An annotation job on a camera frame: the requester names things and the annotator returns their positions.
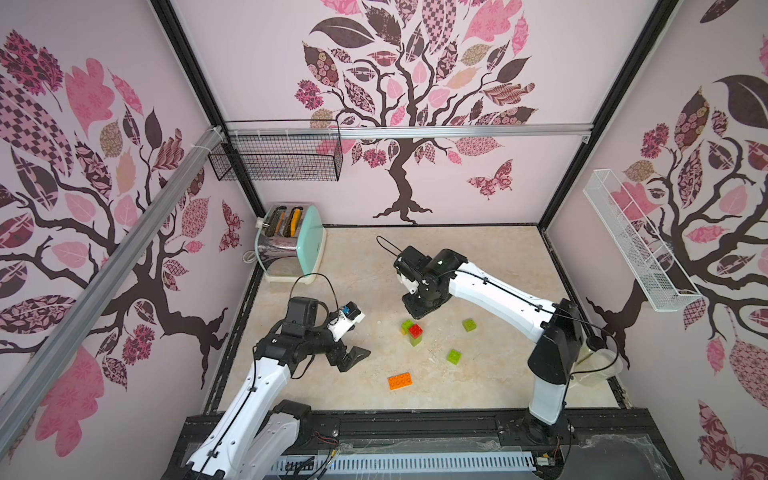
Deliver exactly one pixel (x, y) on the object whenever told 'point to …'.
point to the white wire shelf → (655, 276)
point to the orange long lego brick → (400, 381)
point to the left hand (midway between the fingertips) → (354, 345)
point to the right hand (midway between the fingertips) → (419, 313)
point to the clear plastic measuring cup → (595, 366)
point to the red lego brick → (415, 331)
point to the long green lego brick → (405, 326)
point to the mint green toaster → (290, 242)
